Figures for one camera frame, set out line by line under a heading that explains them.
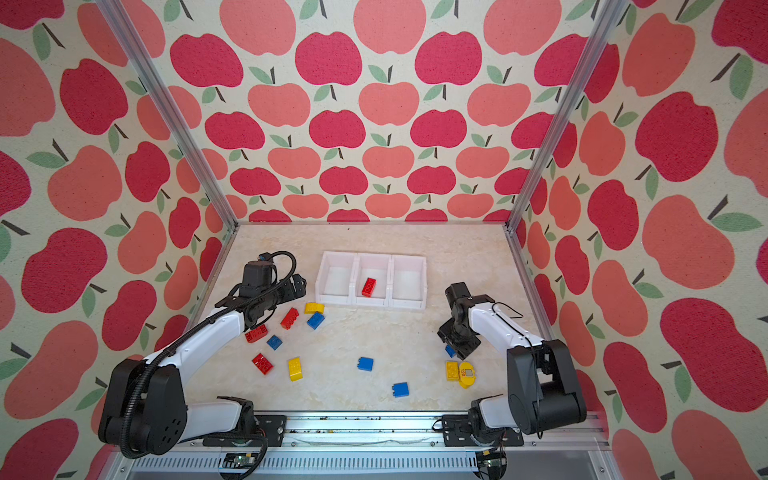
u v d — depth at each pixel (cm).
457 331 74
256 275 67
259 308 65
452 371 84
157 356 45
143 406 41
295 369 84
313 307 96
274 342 88
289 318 93
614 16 69
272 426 75
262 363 84
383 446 73
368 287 101
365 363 87
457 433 73
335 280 103
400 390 80
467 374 82
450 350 82
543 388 43
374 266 105
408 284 103
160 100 84
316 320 93
